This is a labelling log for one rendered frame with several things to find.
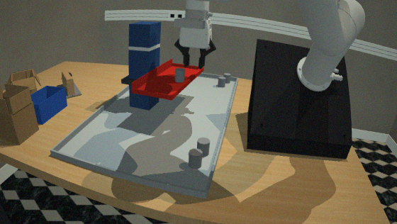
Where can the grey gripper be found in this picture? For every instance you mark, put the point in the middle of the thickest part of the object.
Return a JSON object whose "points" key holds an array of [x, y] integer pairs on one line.
{"points": [[196, 38]]}

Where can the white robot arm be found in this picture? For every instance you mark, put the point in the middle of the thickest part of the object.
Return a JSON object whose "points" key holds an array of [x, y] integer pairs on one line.
{"points": [[332, 33]]}

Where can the blue open bin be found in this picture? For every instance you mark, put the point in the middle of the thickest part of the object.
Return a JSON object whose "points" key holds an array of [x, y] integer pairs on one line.
{"points": [[48, 101]]}

